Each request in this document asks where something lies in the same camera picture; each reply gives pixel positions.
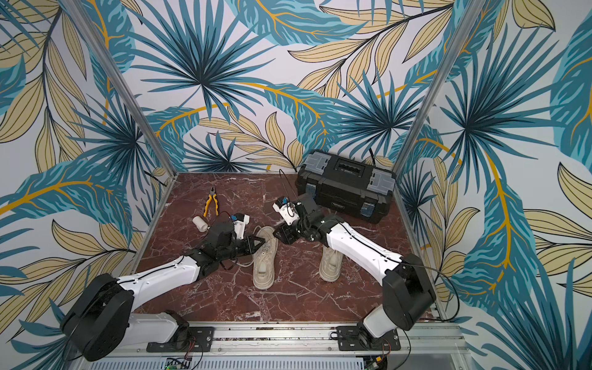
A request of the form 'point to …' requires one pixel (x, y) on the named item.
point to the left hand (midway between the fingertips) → (265, 243)
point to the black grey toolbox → (347, 187)
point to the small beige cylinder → (200, 224)
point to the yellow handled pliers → (212, 195)
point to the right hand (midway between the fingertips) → (279, 229)
